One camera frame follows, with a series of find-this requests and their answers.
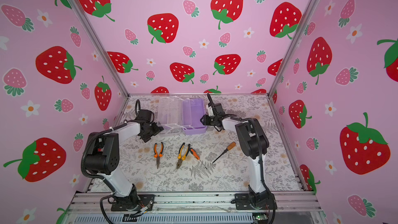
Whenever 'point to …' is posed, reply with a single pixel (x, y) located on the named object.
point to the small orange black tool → (194, 153)
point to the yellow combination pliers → (180, 156)
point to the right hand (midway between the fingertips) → (201, 119)
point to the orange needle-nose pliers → (156, 155)
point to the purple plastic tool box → (176, 115)
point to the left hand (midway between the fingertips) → (158, 131)
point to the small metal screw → (231, 154)
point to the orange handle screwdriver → (230, 146)
